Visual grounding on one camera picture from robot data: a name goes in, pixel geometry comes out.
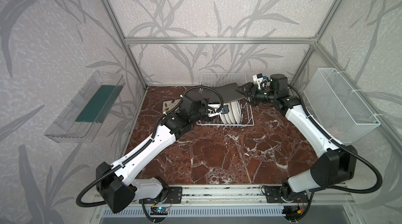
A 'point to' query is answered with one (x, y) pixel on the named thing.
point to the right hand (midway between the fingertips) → (238, 88)
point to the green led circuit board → (159, 211)
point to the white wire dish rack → (211, 79)
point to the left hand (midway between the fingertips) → (218, 96)
